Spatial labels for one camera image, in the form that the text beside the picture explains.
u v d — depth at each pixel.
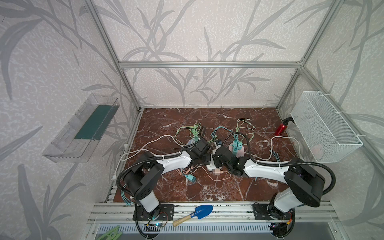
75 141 0.64
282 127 0.98
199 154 0.70
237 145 0.91
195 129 1.05
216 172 0.84
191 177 0.82
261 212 0.73
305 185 0.44
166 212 0.73
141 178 0.45
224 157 0.67
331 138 0.62
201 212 0.74
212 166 0.87
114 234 0.68
